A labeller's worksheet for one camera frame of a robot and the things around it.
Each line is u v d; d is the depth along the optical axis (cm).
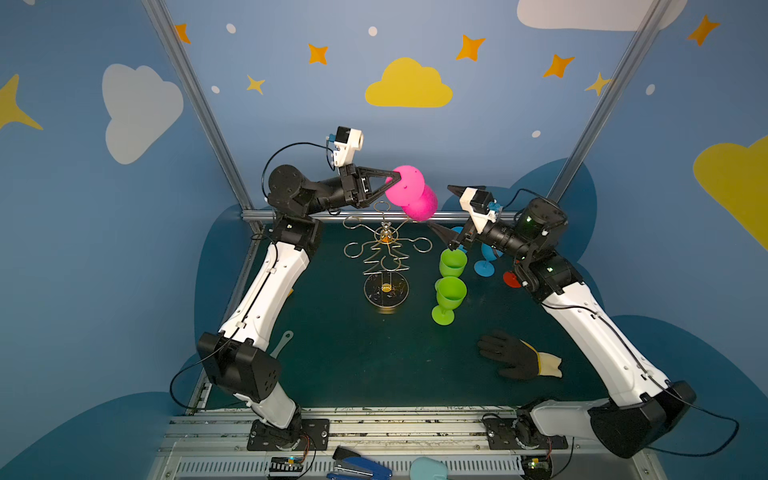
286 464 73
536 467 73
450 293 90
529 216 48
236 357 41
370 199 53
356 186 53
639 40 74
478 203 47
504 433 75
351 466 69
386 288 101
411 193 53
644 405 38
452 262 97
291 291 100
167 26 70
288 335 91
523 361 88
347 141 53
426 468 71
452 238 55
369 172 53
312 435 75
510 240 54
